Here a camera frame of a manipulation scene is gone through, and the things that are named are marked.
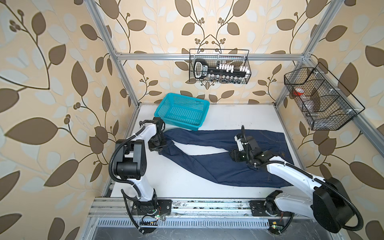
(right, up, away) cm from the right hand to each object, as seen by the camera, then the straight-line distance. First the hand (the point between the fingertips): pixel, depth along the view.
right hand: (234, 154), depth 86 cm
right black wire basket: (+42, +28, -13) cm, 52 cm away
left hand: (-44, +3, +5) cm, 44 cm away
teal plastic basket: (-33, +26, +30) cm, 51 cm away
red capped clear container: (+34, +35, -5) cm, 49 cm away
